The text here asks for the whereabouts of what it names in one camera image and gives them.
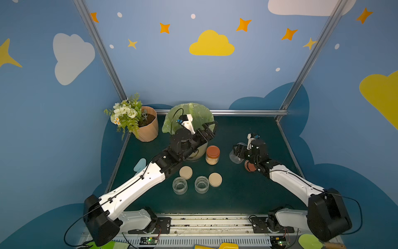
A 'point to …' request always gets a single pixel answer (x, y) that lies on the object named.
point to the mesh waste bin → (200, 153)
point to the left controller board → (148, 240)
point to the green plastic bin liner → (201, 116)
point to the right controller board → (278, 241)
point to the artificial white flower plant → (127, 115)
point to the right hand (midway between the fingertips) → (240, 146)
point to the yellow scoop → (223, 246)
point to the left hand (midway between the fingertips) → (215, 127)
